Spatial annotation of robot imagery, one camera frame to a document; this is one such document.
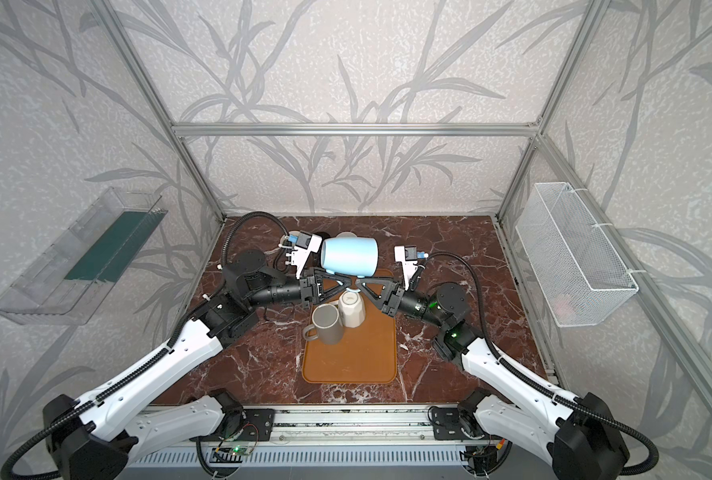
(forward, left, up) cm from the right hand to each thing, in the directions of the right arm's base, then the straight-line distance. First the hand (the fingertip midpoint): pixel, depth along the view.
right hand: (358, 278), depth 62 cm
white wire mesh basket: (-1, -45, +1) cm, 45 cm away
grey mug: (-1, +10, -23) cm, 25 cm away
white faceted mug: (+5, +4, -24) cm, 25 cm away
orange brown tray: (-5, -1, -33) cm, 33 cm away
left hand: (-1, +2, +1) cm, 2 cm away
